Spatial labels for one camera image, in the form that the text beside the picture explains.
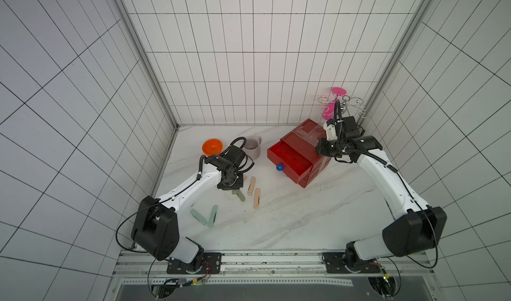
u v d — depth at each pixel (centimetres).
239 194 91
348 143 58
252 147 103
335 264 73
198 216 85
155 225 42
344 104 88
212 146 105
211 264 73
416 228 41
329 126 73
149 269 70
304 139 85
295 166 81
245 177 97
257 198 90
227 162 60
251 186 93
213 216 84
